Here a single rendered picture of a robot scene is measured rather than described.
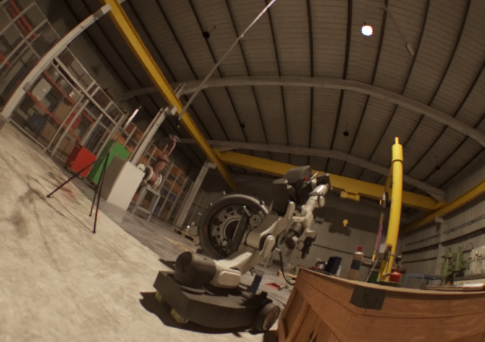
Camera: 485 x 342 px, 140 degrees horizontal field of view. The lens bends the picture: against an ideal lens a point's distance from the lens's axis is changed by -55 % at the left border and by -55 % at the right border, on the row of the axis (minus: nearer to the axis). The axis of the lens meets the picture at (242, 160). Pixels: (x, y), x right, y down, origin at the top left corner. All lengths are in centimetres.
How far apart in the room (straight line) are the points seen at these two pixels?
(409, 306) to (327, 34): 863
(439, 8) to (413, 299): 867
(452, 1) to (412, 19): 194
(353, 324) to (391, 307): 9
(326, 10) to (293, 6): 127
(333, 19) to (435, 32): 413
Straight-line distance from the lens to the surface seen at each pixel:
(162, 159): 622
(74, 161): 631
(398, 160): 570
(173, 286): 102
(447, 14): 892
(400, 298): 50
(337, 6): 837
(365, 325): 47
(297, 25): 865
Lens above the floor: 48
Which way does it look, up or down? 23 degrees up
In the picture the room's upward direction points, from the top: 23 degrees clockwise
